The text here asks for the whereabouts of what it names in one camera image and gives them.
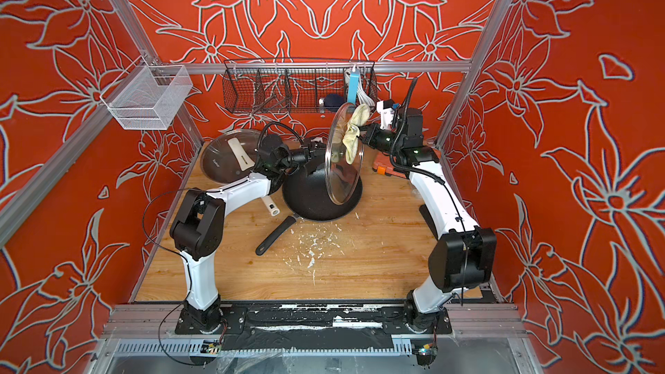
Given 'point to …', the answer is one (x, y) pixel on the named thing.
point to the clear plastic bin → (148, 97)
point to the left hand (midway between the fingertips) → (337, 151)
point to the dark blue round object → (333, 101)
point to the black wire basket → (292, 86)
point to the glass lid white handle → (243, 159)
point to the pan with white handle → (229, 156)
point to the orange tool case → (384, 165)
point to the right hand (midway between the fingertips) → (347, 129)
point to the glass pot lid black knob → (345, 154)
